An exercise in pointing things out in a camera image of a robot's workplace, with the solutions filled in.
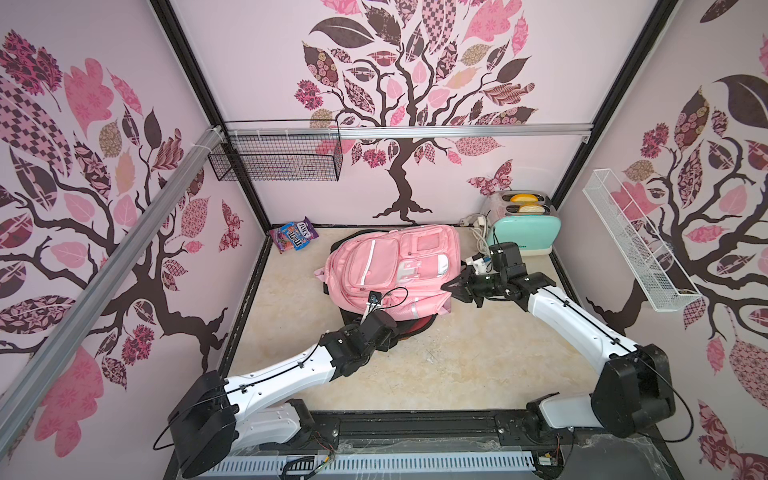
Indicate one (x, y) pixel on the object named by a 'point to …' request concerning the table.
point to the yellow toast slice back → (524, 199)
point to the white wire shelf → (656, 273)
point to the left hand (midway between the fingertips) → (378, 330)
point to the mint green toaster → (526, 218)
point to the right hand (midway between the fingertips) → (442, 291)
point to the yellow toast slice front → (531, 209)
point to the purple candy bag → (294, 236)
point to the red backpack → (406, 329)
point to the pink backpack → (406, 266)
